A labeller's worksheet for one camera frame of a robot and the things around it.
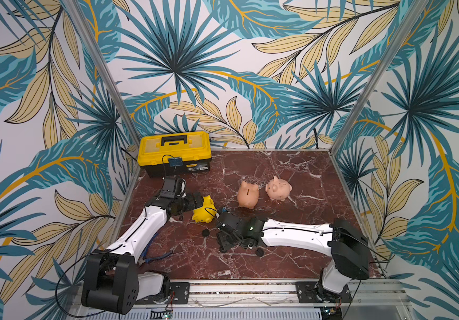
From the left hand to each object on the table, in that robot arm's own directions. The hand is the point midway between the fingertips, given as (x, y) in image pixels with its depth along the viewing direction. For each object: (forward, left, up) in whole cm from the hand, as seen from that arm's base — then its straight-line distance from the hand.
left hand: (194, 204), depth 85 cm
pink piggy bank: (+10, -38, -1) cm, 39 cm away
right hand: (-13, -12, -3) cm, 18 cm away
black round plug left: (-8, -5, -10) cm, 14 cm away
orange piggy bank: (+6, -23, -1) cm, 24 cm away
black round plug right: (-16, -28, -11) cm, 34 cm away
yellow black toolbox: (+25, +21, +7) cm, 34 cm away
